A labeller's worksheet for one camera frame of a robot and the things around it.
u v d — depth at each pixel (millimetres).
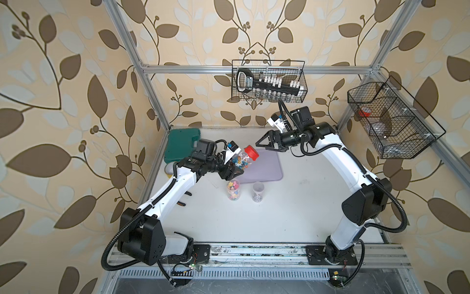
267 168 1019
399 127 725
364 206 449
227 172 692
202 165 595
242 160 753
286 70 911
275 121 713
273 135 667
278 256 753
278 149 720
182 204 879
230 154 694
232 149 688
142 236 407
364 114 826
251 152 736
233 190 845
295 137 654
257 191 824
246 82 866
